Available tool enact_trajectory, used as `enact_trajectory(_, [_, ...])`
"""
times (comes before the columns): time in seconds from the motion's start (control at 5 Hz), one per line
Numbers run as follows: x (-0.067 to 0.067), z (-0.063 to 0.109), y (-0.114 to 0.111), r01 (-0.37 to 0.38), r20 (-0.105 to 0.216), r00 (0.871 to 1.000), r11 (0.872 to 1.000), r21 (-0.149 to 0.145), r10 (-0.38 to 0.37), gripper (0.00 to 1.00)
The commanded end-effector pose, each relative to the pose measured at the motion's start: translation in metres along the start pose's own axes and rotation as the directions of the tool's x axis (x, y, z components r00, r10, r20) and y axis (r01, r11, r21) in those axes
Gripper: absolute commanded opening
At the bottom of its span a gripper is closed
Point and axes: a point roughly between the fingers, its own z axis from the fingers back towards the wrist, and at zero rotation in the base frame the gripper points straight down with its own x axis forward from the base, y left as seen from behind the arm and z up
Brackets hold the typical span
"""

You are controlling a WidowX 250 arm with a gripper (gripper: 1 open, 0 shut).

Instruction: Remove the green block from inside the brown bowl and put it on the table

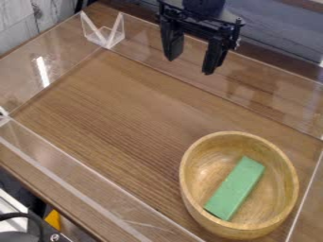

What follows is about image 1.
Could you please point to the clear acrylic front wall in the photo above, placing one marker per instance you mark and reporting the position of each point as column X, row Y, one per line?
column 105, row 167

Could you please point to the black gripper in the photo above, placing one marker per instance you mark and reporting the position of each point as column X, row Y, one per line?
column 205, row 19

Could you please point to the green rectangular block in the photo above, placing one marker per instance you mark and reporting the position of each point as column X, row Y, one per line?
column 235, row 188

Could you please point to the yellow and black device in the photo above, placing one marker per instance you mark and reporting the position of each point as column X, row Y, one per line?
column 61, row 224

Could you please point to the clear acrylic corner bracket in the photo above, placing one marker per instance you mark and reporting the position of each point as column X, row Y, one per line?
column 102, row 36

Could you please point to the brown wooden bowl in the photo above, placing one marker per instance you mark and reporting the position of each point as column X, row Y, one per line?
column 207, row 163

